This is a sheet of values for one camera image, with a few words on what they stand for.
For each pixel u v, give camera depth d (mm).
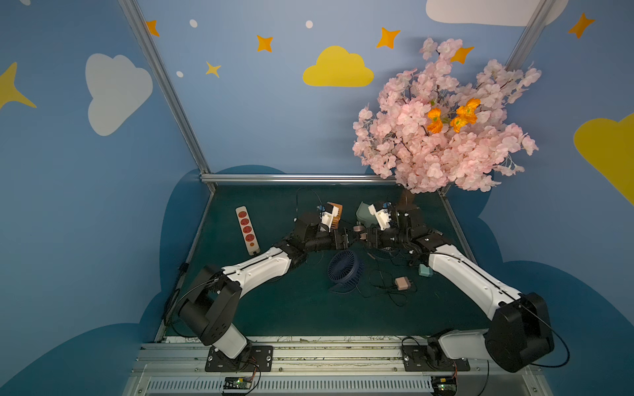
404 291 885
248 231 1015
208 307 437
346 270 836
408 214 636
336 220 962
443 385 721
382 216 749
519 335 415
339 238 720
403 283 888
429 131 692
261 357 749
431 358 676
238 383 718
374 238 715
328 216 762
